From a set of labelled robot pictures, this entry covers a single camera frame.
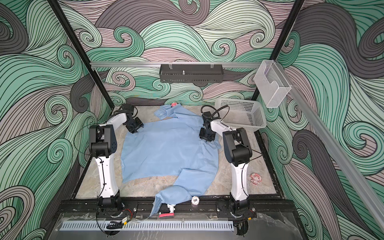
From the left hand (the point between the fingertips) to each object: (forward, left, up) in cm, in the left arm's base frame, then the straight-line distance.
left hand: (141, 125), depth 106 cm
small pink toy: (+21, -22, +2) cm, 30 cm away
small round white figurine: (-49, -38, +5) cm, 62 cm away
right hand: (-9, -45, -1) cm, 46 cm away
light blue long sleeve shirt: (-15, -23, -1) cm, 27 cm away
